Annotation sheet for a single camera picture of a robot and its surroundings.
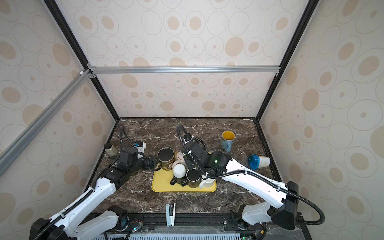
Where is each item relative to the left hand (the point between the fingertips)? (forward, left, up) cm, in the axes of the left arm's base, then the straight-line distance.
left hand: (157, 156), depth 81 cm
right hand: (-3, -19, +8) cm, 21 cm away
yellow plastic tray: (-7, -1, -14) cm, 16 cm away
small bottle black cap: (+9, +32, -8) cm, 34 cm away
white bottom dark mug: (-6, -12, -6) cm, 15 cm away
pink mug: (0, -12, -5) cm, 13 cm away
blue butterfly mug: (+18, -42, -7) cm, 47 cm away
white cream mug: (-11, -27, -9) cm, 31 cm away
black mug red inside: (-9, -20, -6) cm, 23 cm away
